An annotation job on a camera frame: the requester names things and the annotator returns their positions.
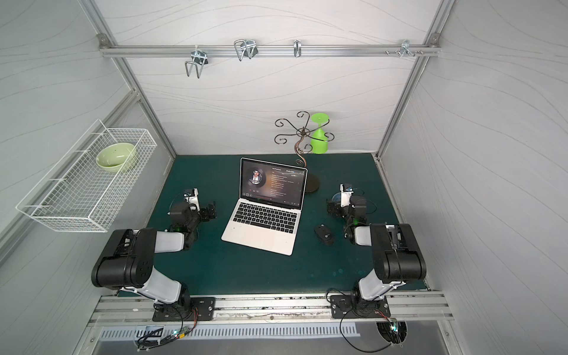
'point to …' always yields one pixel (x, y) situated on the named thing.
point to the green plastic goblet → (319, 143)
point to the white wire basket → (87, 187)
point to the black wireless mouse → (323, 233)
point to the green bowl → (112, 157)
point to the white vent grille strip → (208, 332)
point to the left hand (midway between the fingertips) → (205, 202)
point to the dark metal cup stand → (304, 134)
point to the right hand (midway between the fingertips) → (340, 196)
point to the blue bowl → (336, 197)
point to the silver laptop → (266, 214)
